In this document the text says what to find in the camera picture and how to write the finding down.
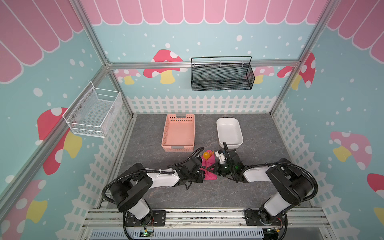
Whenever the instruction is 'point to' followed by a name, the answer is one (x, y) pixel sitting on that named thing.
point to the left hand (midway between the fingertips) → (204, 179)
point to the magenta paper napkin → (209, 174)
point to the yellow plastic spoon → (206, 155)
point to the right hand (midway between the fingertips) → (205, 168)
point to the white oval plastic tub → (229, 130)
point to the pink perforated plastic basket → (179, 134)
